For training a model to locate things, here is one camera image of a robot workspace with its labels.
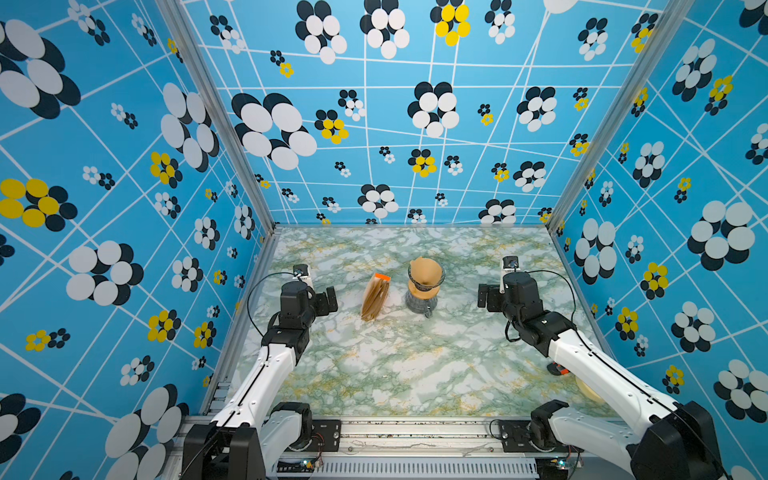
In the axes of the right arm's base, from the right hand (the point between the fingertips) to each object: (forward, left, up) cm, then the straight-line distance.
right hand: (499, 285), depth 83 cm
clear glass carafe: (0, +22, -12) cm, 25 cm away
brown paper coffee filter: (+5, +20, 0) cm, 21 cm away
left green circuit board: (-41, +54, -17) cm, 70 cm away
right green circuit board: (-40, -8, -17) cm, 45 cm away
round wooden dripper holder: (+1, +21, -6) cm, 22 cm away
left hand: (0, +52, -1) cm, 52 cm away
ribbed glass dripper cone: (+3, +21, -5) cm, 22 cm away
